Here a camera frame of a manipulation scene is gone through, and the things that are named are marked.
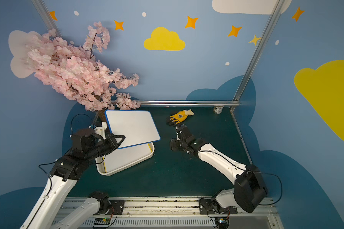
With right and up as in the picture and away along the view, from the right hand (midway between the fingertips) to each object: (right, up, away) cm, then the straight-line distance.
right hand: (175, 142), depth 84 cm
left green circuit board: (-38, -40, -11) cm, 56 cm away
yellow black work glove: (+6, +17, +31) cm, 36 cm away
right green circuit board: (+24, -41, -11) cm, 49 cm away
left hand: (-24, +6, -16) cm, 30 cm away
